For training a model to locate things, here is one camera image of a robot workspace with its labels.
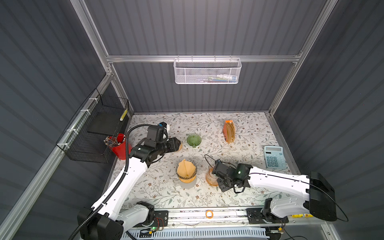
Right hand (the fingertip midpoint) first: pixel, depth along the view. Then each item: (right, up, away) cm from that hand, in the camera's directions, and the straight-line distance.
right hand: (222, 185), depth 79 cm
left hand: (-24, +23, -3) cm, 34 cm away
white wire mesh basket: (-4, +78, +44) cm, 90 cm away
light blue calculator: (+36, +12, +14) cm, 40 cm away
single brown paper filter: (-20, +9, -2) cm, 22 cm away
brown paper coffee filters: (+8, +28, +20) cm, 36 cm away
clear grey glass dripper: (-17, +7, -7) cm, 19 cm away
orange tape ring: (-8, -13, -4) cm, 16 cm away
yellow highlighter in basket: (-55, +38, +3) cm, 67 cm away
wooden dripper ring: (-19, +3, -3) cm, 20 cm away
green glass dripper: (-16, +22, +24) cm, 36 cm away
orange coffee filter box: (+8, +32, +21) cm, 39 cm away
